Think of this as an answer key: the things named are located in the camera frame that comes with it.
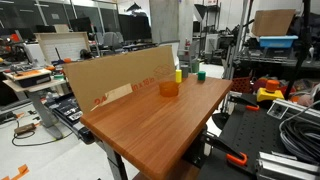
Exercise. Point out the yellow cylinder block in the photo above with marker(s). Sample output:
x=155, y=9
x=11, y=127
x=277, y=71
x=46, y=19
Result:
x=178, y=76

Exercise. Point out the orange translucent plastic pot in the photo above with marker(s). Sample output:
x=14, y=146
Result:
x=168, y=90

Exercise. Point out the gray cylinder block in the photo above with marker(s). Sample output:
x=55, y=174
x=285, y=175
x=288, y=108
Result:
x=185, y=70

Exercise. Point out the green gray canister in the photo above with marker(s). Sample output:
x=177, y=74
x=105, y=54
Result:
x=195, y=65

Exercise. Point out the green octagonal block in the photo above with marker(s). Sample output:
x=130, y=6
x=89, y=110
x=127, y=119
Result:
x=201, y=75

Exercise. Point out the black computer monitor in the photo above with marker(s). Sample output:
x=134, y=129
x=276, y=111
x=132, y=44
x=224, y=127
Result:
x=80, y=25
x=135, y=28

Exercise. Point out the gray concrete pillar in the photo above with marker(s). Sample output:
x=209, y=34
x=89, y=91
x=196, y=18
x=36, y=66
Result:
x=165, y=23

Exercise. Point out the orange mesh basket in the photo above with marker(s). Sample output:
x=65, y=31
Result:
x=241, y=85

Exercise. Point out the gray table leg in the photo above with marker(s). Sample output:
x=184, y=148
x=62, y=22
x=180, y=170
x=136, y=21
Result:
x=115, y=161

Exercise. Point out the black equipment case with labels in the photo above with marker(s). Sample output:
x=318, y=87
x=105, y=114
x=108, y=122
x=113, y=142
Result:
x=68, y=111

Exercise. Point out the black perforated breadboard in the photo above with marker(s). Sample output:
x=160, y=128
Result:
x=253, y=133

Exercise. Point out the white pegboard panel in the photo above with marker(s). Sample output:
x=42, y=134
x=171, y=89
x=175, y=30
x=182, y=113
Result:
x=66, y=45

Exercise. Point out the yellow emergency stop button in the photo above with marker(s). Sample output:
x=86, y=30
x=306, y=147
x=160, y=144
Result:
x=269, y=94

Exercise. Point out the metal shelf rack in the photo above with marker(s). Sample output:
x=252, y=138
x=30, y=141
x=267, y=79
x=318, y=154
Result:
x=266, y=61

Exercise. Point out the gray standing desk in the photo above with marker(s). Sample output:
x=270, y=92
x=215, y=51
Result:
x=36, y=103

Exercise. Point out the blue plastic bin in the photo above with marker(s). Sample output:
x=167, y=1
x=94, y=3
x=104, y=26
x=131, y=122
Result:
x=278, y=41

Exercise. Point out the black toolbox orange lid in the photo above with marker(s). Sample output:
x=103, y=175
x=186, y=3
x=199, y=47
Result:
x=31, y=78

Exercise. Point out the brown cardboard box on shelf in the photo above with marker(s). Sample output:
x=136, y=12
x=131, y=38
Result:
x=273, y=21

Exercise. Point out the silver aluminium extrusion with plate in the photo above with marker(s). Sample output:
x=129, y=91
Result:
x=296, y=108

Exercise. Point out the black vertical pole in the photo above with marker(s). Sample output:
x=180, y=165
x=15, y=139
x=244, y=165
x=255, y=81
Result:
x=300, y=50

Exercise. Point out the orange floor tape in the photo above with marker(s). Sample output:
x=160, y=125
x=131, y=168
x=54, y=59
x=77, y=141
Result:
x=21, y=170

